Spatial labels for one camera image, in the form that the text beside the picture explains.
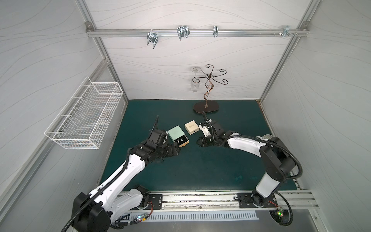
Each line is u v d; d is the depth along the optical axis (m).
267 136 0.93
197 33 0.79
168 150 0.69
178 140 0.93
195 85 1.04
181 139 0.95
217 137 0.71
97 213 0.37
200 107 1.15
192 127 1.00
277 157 0.47
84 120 0.69
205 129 0.83
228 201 0.75
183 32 0.77
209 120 1.06
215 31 0.78
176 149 0.70
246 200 0.74
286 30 0.77
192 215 0.70
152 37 0.79
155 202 0.74
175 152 0.69
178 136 0.94
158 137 0.60
